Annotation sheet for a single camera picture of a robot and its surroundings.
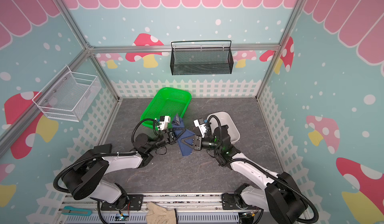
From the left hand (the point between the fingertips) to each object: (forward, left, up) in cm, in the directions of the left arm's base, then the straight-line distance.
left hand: (186, 134), depth 70 cm
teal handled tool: (-29, +56, -25) cm, 68 cm away
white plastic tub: (+27, -24, -24) cm, 43 cm away
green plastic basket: (+45, +19, -27) cm, 56 cm away
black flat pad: (+4, +54, -27) cm, 60 cm away
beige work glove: (-30, +14, -25) cm, 41 cm away
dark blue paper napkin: (+5, +4, +3) cm, 7 cm away
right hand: (-3, +2, -1) cm, 4 cm away
